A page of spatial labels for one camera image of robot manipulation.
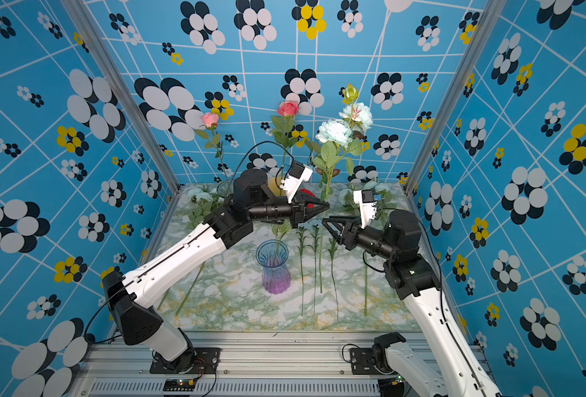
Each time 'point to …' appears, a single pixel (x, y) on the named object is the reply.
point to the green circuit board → (179, 385)
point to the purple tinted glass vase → (272, 255)
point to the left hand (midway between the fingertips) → (331, 203)
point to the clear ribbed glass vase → (225, 188)
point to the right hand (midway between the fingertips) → (330, 220)
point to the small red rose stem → (279, 232)
